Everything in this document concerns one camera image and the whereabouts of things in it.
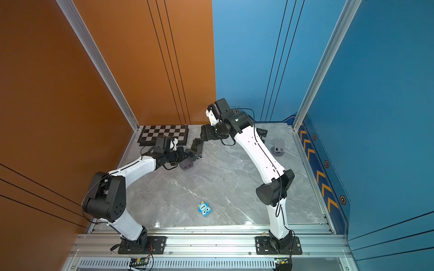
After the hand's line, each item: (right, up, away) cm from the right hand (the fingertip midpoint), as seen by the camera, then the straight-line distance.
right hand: (207, 134), depth 77 cm
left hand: (-11, -9, +16) cm, 22 cm away
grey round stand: (-14, -16, +20) cm, 30 cm away
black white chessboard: (-42, +2, +36) cm, 55 cm away
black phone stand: (-6, -6, +12) cm, 15 cm away
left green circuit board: (-29, -56, -4) cm, 63 cm away
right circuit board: (+32, -55, -4) cm, 64 cm away
